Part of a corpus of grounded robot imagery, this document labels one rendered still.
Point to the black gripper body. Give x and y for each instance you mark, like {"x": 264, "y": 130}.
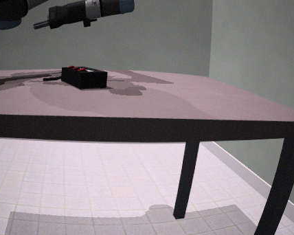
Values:
{"x": 86, "y": 11}

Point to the black power strip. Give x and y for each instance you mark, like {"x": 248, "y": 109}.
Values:
{"x": 82, "y": 78}

